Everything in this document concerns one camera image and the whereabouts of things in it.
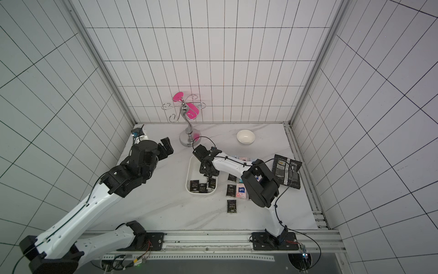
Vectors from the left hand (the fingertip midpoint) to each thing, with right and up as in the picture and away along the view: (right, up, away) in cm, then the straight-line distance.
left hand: (159, 146), depth 71 cm
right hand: (+16, -16, +21) cm, 31 cm away
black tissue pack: (+33, -19, +20) cm, 42 cm away
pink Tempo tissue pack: (+37, -24, +14) cm, 46 cm away
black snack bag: (+66, -19, +18) cm, 71 cm away
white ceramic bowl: (+43, +4, +37) cm, 57 cm away
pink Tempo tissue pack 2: (+35, -4, -11) cm, 37 cm away
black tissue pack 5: (+22, -21, +16) cm, 34 cm away
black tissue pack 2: (+32, -24, +14) cm, 42 cm away
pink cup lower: (+12, +17, +17) cm, 27 cm away
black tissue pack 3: (+32, -30, +10) cm, 45 cm away
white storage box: (+11, -17, +23) cm, 30 cm away
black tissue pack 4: (+17, -23, +16) cm, 33 cm away
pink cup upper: (+2, +27, +24) cm, 36 cm away
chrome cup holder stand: (+6, +4, +40) cm, 40 cm away
